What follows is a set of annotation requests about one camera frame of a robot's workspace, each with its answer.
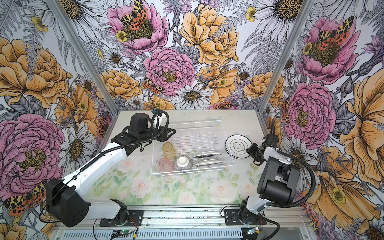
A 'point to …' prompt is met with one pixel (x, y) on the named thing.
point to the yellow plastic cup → (169, 151)
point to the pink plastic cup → (165, 165)
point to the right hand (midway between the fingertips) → (248, 154)
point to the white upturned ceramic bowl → (183, 163)
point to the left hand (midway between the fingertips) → (172, 134)
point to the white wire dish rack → (198, 147)
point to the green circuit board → (121, 233)
